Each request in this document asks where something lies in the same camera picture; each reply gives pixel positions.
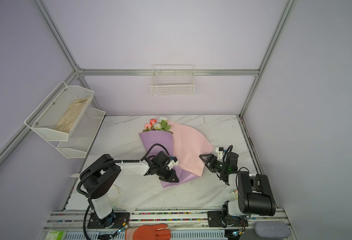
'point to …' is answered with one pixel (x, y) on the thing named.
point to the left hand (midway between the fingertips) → (177, 181)
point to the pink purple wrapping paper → (189, 148)
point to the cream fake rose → (157, 126)
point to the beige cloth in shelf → (69, 118)
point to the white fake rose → (163, 120)
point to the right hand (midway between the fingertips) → (201, 160)
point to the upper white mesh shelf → (56, 117)
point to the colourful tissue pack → (236, 193)
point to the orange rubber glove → (148, 232)
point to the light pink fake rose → (147, 126)
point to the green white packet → (55, 235)
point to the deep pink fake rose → (152, 121)
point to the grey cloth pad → (272, 229)
